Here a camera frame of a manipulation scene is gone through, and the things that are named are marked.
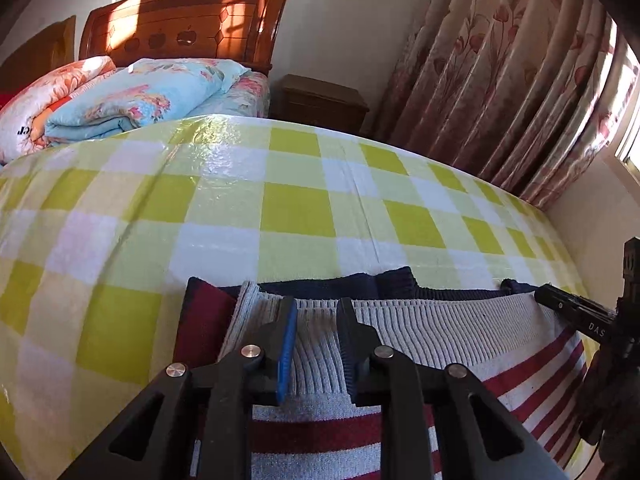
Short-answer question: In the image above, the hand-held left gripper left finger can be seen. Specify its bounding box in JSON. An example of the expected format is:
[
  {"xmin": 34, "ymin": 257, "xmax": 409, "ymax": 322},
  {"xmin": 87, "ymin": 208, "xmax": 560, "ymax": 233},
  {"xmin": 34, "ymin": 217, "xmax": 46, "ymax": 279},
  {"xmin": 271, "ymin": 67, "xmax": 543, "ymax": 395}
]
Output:
[{"xmin": 60, "ymin": 296, "xmax": 297, "ymax": 480}]

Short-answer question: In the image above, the pink floral quilt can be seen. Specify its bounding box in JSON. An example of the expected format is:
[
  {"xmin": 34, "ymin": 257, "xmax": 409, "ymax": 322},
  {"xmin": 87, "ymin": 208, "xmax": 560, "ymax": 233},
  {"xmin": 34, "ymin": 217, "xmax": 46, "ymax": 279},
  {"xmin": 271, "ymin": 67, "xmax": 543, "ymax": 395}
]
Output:
[{"xmin": 0, "ymin": 56, "xmax": 118, "ymax": 163}]

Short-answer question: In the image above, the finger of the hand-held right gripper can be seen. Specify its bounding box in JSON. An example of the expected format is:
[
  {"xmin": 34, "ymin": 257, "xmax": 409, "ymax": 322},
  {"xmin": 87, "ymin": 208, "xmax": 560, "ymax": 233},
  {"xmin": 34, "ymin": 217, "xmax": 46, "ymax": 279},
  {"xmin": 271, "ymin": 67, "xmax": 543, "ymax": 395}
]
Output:
[{"xmin": 534, "ymin": 283, "xmax": 622, "ymax": 347}]

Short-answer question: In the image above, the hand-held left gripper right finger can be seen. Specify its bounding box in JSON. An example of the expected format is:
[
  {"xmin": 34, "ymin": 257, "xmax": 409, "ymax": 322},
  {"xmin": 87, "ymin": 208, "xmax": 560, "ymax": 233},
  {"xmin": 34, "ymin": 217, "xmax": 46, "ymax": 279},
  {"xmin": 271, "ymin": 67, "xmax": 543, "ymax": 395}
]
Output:
[{"xmin": 336, "ymin": 298, "xmax": 571, "ymax": 480}]

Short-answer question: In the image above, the wooden nightstand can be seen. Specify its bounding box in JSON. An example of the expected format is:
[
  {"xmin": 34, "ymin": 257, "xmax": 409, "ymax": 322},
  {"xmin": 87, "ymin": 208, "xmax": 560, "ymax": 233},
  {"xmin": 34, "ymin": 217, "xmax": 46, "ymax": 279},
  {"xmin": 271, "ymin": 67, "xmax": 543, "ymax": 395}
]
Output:
[{"xmin": 278, "ymin": 74, "xmax": 370, "ymax": 136}]

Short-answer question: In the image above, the light blue floral quilt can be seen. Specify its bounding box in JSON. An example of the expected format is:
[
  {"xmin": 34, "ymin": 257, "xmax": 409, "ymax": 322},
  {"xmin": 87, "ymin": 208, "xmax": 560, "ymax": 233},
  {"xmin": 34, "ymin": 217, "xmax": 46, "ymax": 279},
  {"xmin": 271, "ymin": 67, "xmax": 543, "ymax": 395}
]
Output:
[{"xmin": 44, "ymin": 58, "xmax": 252, "ymax": 147}]

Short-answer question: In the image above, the yellow checked bed cover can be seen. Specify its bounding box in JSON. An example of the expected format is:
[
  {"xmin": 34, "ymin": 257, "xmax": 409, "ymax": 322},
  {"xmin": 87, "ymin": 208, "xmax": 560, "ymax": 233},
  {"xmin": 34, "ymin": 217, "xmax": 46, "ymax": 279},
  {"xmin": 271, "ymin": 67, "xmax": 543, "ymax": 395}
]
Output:
[{"xmin": 0, "ymin": 114, "xmax": 583, "ymax": 480}]

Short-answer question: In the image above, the small wooden headboard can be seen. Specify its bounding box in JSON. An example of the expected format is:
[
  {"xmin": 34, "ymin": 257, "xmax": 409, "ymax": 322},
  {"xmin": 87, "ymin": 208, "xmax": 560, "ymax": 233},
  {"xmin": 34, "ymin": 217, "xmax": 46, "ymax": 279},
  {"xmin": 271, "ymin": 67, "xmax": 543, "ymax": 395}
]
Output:
[{"xmin": 0, "ymin": 15, "xmax": 77, "ymax": 96}]

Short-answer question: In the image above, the pink floral curtain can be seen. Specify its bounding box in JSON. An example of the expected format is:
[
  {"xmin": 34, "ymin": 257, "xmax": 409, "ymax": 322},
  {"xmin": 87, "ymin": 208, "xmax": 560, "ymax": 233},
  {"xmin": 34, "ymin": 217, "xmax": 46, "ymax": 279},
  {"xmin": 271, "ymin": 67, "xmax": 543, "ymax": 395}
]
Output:
[{"xmin": 372, "ymin": 0, "xmax": 640, "ymax": 211}]

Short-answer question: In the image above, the red grey striped sweater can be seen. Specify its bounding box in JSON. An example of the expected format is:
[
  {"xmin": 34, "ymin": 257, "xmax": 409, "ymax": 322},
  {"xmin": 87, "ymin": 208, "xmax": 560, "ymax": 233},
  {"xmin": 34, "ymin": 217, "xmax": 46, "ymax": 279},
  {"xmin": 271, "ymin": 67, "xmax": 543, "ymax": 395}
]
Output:
[{"xmin": 172, "ymin": 266, "xmax": 591, "ymax": 480}]

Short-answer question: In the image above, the large carved wooden headboard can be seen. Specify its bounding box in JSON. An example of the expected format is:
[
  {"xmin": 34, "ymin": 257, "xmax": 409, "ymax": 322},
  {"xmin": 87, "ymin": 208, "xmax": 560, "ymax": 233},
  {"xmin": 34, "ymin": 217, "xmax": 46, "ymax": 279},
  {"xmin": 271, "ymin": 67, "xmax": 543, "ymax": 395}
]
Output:
[{"xmin": 79, "ymin": 0, "xmax": 292, "ymax": 73}]

